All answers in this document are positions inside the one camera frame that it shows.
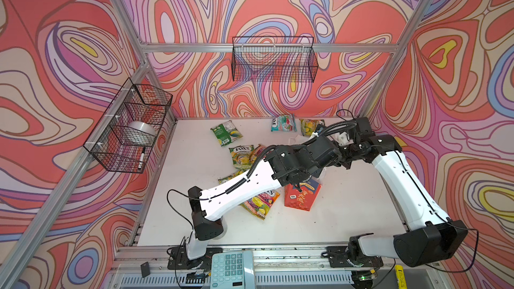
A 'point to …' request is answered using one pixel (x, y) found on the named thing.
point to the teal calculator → (232, 270)
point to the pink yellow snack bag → (260, 205)
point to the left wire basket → (121, 142)
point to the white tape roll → (142, 126)
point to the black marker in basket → (142, 158)
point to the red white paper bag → (304, 199)
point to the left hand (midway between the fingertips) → (316, 156)
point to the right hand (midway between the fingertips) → (323, 162)
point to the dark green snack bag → (226, 132)
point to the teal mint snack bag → (286, 122)
